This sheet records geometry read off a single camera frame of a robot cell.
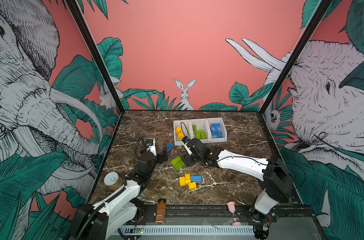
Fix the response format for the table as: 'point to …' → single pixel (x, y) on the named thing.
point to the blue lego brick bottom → (196, 178)
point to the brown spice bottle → (160, 211)
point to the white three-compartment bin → (210, 130)
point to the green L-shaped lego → (194, 128)
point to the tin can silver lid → (113, 180)
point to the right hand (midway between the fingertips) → (185, 154)
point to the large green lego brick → (177, 163)
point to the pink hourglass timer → (232, 206)
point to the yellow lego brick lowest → (192, 185)
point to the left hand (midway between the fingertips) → (159, 144)
